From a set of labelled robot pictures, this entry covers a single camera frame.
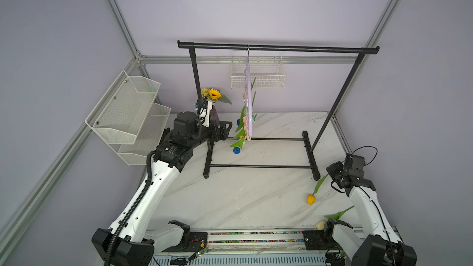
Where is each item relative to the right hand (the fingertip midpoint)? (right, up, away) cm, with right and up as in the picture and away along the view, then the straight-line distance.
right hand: (331, 171), depth 85 cm
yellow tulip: (-12, -11, -6) cm, 17 cm away
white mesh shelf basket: (-91, +26, -7) cm, 95 cm away
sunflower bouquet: (-57, +38, +10) cm, 69 cm away
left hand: (-51, +21, -15) cm, 57 cm away
